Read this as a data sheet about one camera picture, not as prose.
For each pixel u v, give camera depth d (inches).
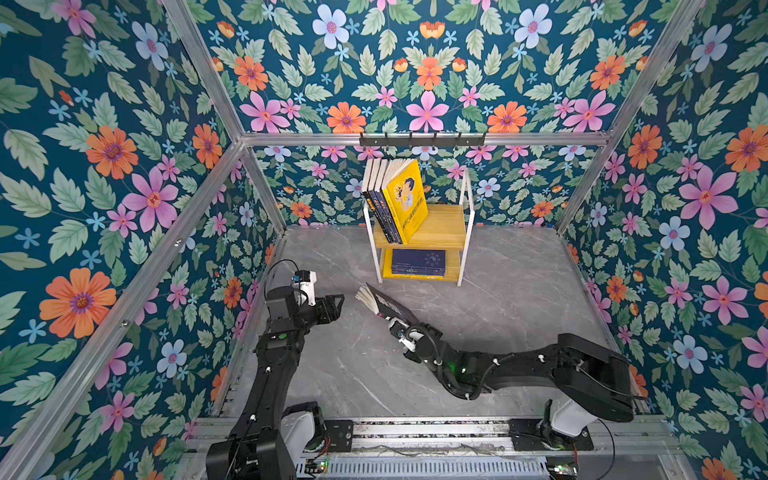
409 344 26.8
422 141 36.3
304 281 28.5
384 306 31.3
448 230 36.0
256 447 15.5
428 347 22.1
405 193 31.9
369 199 29.6
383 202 30.0
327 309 28.4
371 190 28.9
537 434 28.6
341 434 29.0
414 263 38.6
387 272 39.6
